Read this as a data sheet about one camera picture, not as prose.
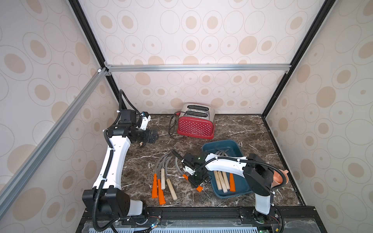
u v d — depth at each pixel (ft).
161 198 2.59
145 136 2.21
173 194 2.61
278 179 2.80
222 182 2.73
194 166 2.08
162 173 2.86
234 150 3.15
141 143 3.28
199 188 2.66
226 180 2.74
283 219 2.33
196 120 3.05
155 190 2.66
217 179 2.76
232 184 2.68
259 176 1.55
